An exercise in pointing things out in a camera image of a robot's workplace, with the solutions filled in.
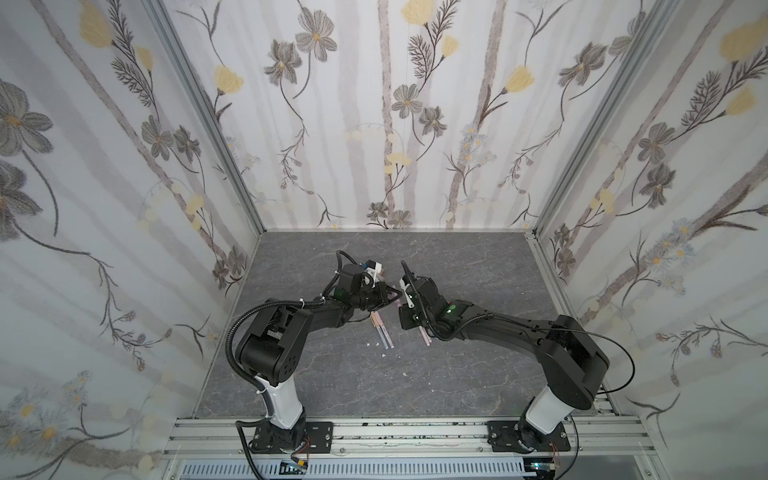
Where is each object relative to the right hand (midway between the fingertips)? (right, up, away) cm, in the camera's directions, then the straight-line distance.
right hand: (402, 307), depth 86 cm
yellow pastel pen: (-8, -6, +9) cm, 13 cm away
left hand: (+1, +4, +3) cm, 5 cm away
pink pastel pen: (-5, -9, +7) cm, 12 cm away
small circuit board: (-27, -37, -14) cm, 48 cm away
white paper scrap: (-10, -12, +4) cm, 17 cm away
